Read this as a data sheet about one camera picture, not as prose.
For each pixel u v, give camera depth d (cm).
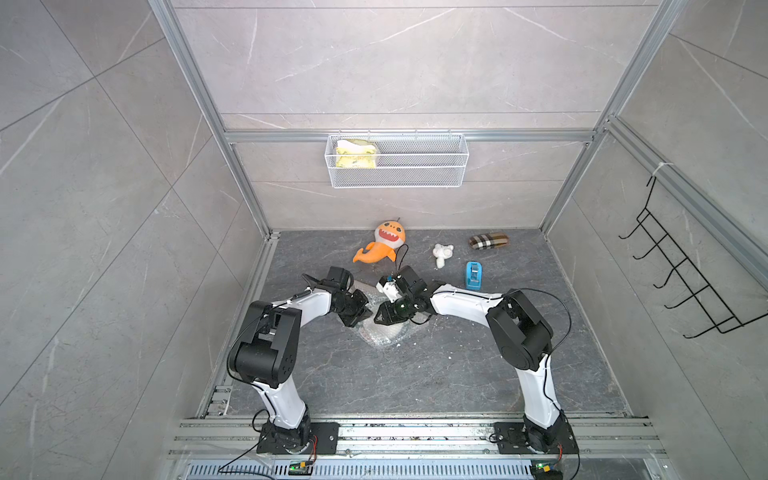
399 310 82
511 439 73
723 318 58
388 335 88
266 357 48
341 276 79
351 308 82
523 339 52
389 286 87
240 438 75
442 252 110
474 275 104
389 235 108
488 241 113
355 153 88
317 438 73
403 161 101
